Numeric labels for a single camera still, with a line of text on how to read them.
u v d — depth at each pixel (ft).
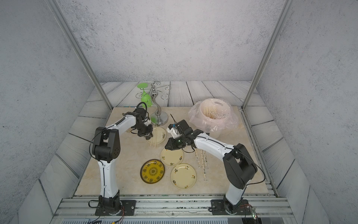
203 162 2.93
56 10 2.34
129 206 2.39
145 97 3.13
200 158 2.99
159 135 3.44
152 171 2.84
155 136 3.33
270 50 2.80
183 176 2.73
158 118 3.66
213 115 3.17
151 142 3.19
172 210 2.39
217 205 2.41
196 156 3.04
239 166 1.50
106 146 1.87
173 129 2.59
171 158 2.99
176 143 2.45
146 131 2.97
